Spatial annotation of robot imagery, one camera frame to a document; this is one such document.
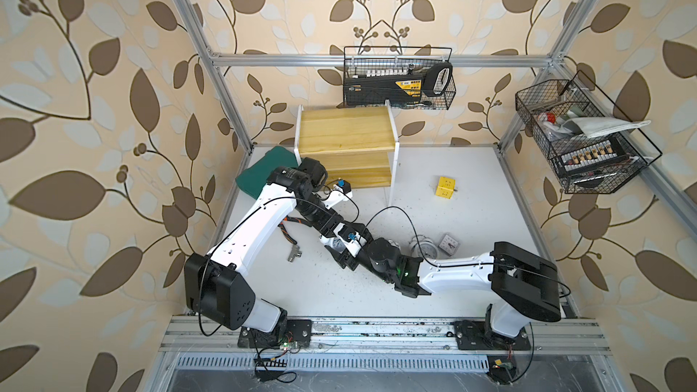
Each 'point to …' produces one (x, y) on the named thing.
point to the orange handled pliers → (295, 252)
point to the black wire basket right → (545, 106)
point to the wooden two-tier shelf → (358, 144)
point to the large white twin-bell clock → (428, 248)
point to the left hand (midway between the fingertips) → (334, 225)
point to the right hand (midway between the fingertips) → (337, 232)
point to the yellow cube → (446, 188)
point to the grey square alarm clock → (448, 245)
